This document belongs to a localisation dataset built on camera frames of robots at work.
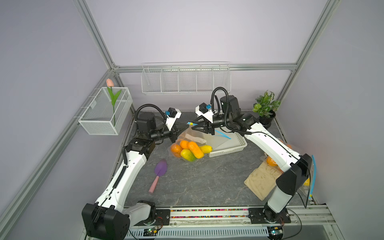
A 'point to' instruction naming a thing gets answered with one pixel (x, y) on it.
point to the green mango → (187, 154)
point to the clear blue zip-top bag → (309, 187)
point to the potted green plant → (265, 108)
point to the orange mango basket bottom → (184, 144)
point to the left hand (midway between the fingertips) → (187, 126)
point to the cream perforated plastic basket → (223, 142)
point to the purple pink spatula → (160, 170)
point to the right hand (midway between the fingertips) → (192, 123)
